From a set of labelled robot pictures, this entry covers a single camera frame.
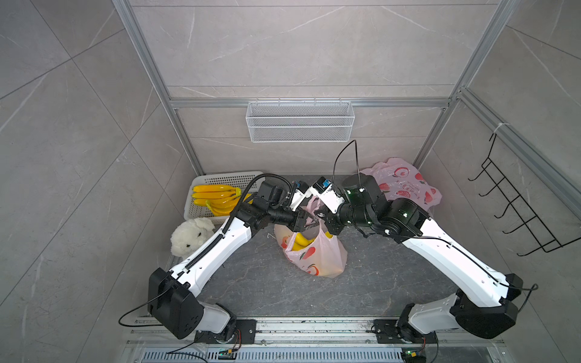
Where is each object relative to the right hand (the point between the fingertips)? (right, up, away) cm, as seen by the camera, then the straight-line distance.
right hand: (318, 211), depth 65 cm
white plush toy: (-42, -9, +9) cm, 44 cm away
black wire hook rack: (+61, 0, +2) cm, 61 cm away
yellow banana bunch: (-5, -14, +21) cm, 26 cm away
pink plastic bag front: (-1, -13, +7) cm, 15 cm away
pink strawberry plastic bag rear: (+44, +12, +40) cm, 60 cm away
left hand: (0, -3, +5) cm, 6 cm away
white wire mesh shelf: (-6, +38, +36) cm, 52 cm away
